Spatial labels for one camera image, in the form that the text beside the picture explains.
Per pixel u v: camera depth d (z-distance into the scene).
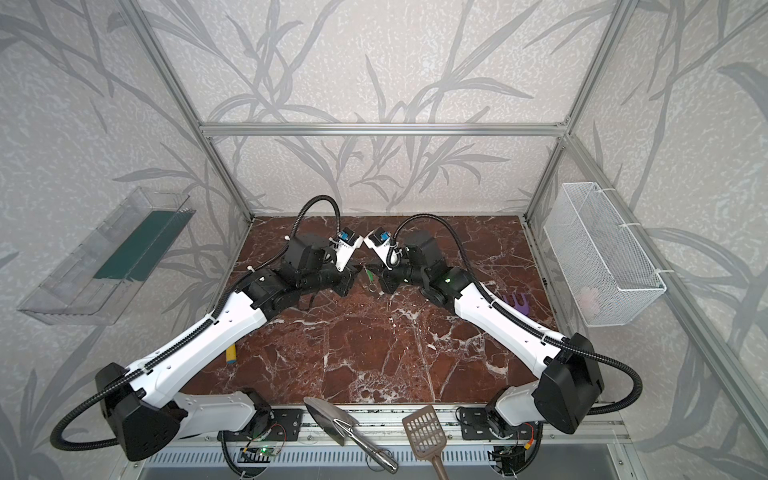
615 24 0.72
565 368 0.40
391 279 0.66
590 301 0.73
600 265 0.63
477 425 0.74
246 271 0.54
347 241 0.63
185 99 0.86
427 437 0.71
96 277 0.64
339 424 0.73
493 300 0.49
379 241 0.62
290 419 0.75
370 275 0.75
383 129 0.94
